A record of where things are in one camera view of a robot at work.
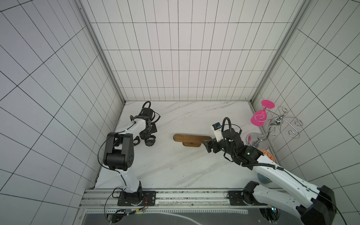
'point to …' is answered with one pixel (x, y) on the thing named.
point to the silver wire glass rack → (262, 140)
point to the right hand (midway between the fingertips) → (209, 135)
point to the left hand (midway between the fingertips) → (148, 133)
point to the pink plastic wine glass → (258, 118)
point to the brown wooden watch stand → (191, 140)
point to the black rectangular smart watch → (136, 140)
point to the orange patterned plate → (268, 154)
